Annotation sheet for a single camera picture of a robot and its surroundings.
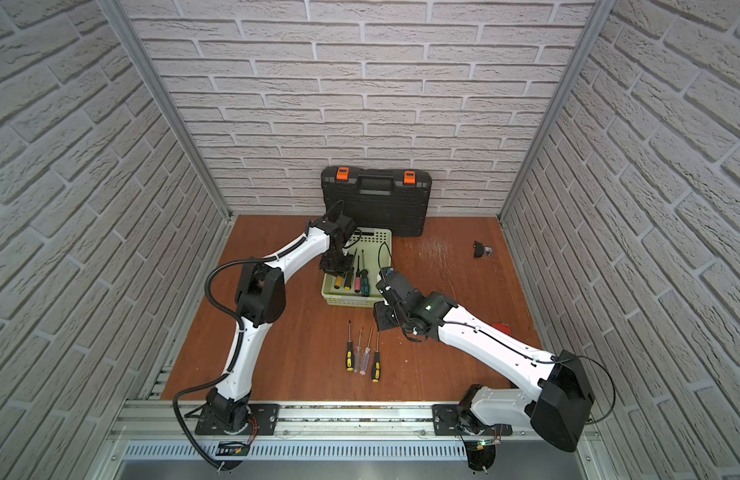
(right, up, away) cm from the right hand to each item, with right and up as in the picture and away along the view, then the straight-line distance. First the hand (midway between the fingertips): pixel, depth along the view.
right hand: (380, 311), depth 78 cm
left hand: (-12, +9, +21) cm, 26 cm away
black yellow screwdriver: (-9, -13, +6) cm, 17 cm away
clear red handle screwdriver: (-4, -15, +6) cm, 16 cm away
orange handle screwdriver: (-14, +5, +17) cm, 23 cm away
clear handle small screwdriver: (-7, -14, +6) cm, 16 cm away
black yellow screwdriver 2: (-1, -16, +4) cm, 16 cm away
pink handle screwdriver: (-8, +6, +22) cm, 24 cm away
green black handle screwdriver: (-5, +4, +18) cm, 19 cm away
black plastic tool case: (+3, +33, +19) cm, 38 cm away
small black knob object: (+37, +16, +31) cm, 51 cm away
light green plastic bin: (-3, +15, +30) cm, 33 cm away
